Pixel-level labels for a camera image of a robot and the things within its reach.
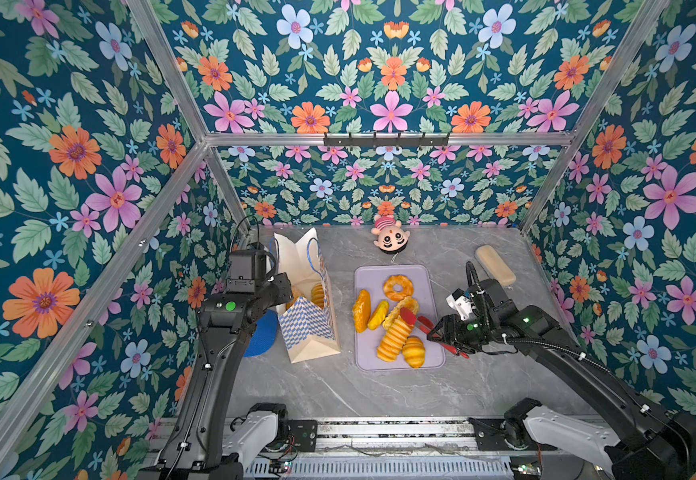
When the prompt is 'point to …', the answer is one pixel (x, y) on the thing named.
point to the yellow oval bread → (379, 315)
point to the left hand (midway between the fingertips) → (286, 276)
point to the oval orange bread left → (361, 311)
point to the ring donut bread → (406, 285)
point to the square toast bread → (395, 314)
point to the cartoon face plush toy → (392, 238)
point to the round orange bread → (297, 293)
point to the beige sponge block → (494, 266)
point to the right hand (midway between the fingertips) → (433, 338)
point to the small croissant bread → (414, 351)
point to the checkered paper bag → (311, 323)
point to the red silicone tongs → (425, 325)
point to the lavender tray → (371, 278)
